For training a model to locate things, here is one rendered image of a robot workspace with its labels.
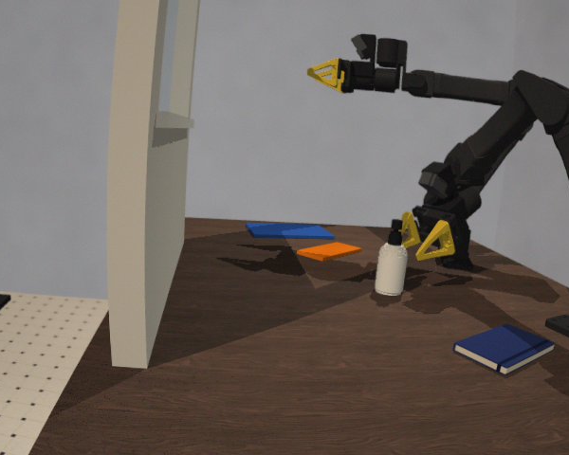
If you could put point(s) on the white spray bottle with black spray head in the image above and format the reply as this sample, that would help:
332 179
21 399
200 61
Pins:
391 263

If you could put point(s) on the clear glass window pane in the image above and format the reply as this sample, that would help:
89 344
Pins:
177 62

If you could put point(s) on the orange rectangular block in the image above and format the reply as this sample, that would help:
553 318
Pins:
329 251

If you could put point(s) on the beige window frame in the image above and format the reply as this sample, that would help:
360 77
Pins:
145 218

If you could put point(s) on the blue flat rectangular pad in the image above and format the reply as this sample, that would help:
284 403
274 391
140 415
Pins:
295 231

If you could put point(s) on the dark blue notebook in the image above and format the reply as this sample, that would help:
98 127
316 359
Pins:
504 349

